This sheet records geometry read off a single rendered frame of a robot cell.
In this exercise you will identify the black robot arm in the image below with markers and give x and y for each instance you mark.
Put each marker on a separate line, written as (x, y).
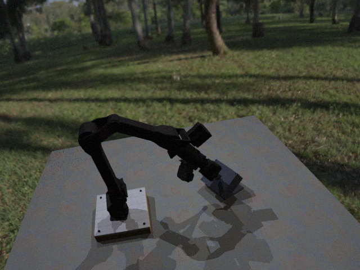
(93, 133)

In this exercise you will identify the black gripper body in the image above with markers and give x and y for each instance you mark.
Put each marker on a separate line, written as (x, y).
(210, 169)

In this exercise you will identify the dark grey flat panel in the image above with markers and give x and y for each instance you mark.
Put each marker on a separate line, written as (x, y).
(226, 183)

